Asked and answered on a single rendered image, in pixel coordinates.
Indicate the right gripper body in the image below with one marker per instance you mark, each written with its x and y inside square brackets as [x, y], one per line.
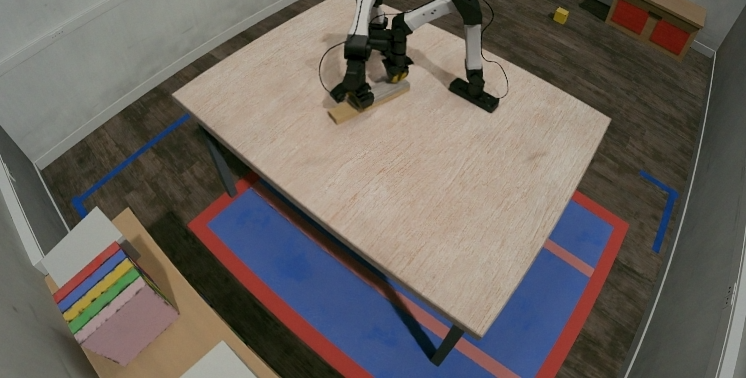
[364, 98]

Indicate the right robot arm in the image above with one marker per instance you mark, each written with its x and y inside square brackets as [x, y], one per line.
[359, 45]

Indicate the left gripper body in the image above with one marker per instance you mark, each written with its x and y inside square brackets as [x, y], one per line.
[397, 63]

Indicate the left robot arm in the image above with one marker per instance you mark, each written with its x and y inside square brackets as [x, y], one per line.
[404, 25]

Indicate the light wooden beam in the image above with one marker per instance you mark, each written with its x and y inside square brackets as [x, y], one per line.
[346, 111]

